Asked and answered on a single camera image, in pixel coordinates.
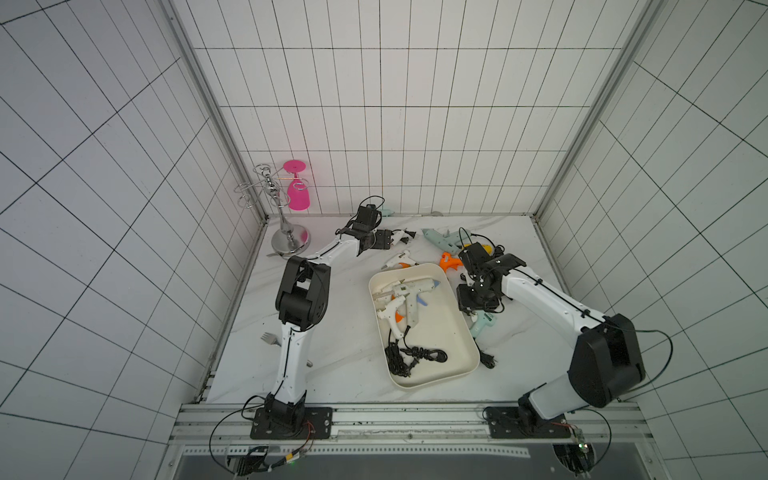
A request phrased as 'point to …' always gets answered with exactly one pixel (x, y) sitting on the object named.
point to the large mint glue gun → (450, 241)
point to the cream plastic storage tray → (442, 325)
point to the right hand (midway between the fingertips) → (457, 304)
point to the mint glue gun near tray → (487, 319)
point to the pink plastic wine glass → (298, 191)
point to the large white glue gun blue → (410, 289)
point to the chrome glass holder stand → (286, 239)
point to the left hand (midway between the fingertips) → (375, 240)
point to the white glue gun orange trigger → (401, 235)
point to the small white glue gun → (389, 313)
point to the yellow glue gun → (487, 248)
